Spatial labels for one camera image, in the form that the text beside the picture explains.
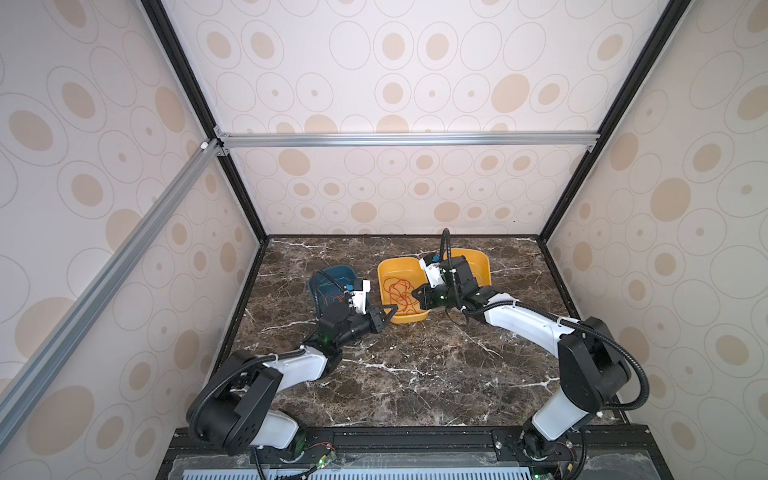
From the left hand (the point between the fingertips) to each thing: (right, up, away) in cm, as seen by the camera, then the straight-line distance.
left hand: (406, 308), depth 78 cm
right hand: (+3, +3, +9) cm, 10 cm away
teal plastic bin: (-25, +2, +22) cm, 34 cm away
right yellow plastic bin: (+28, +12, +30) cm, 43 cm away
